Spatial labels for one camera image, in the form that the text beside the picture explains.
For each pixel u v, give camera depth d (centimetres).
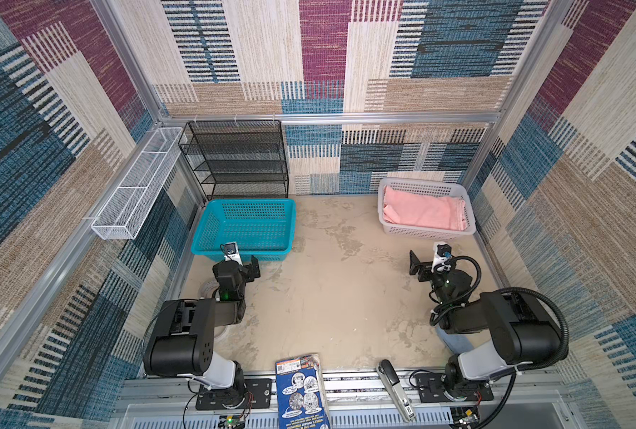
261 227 112
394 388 71
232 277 71
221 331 83
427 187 112
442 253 76
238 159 109
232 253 80
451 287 70
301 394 71
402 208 110
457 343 79
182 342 45
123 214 71
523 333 45
